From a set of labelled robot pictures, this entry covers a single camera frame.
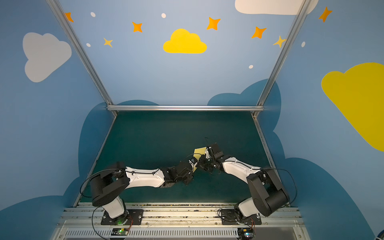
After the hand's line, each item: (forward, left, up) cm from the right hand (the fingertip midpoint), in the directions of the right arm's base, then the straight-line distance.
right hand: (195, 164), depth 87 cm
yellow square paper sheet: (+11, -3, -3) cm, 12 cm away
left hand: (-5, +1, -3) cm, 6 cm away
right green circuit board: (-32, -26, -7) cm, 42 cm away
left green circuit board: (-35, +35, -6) cm, 50 cm away
